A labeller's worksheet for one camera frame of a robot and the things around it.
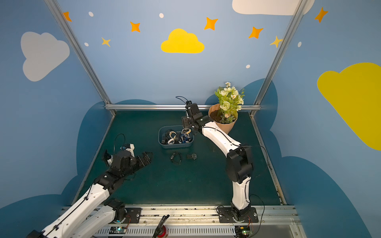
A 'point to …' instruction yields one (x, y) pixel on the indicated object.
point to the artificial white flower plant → (225, 120)
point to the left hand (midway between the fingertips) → (151, 156)
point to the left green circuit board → (117, 230)
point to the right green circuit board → (243, 231)
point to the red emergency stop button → (164, 232)
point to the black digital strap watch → (171, 156)
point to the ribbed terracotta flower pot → (224, 119)
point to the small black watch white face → (168, 137)
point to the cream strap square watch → (186, 131)
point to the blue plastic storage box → (177, 129)
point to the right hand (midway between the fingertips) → (191, 117)
